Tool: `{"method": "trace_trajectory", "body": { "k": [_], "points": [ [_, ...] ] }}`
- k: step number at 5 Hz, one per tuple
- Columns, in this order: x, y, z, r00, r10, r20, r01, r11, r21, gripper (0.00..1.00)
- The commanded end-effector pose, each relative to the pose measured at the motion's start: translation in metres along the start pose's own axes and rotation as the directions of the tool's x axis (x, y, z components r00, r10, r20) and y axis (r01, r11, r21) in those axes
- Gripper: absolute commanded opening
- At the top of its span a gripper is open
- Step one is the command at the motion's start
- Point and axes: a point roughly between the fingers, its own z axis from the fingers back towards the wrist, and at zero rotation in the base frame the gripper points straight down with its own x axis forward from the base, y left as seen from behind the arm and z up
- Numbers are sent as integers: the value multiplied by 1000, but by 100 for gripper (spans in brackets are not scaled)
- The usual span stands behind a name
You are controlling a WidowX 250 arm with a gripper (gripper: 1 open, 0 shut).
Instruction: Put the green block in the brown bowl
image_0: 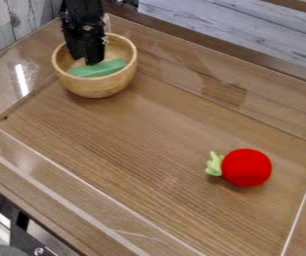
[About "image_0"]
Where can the brown wooden bowl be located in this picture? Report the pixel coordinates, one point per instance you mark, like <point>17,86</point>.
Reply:
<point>102,79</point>

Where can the green rectangular block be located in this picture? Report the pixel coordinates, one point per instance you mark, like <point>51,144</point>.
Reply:
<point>101,69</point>

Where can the clear acrylic tray wall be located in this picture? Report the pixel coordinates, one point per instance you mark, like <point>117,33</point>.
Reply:
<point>85,217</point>

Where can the black table leg bracket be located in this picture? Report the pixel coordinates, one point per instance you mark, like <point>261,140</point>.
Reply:
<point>22,240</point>

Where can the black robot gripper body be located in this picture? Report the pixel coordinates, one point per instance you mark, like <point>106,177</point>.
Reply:
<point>81,15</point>

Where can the red plush strawberry toy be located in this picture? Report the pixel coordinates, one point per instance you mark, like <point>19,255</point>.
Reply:
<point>244,167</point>

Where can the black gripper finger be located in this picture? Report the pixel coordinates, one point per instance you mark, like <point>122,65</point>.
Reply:
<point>73,39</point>
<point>94,46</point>

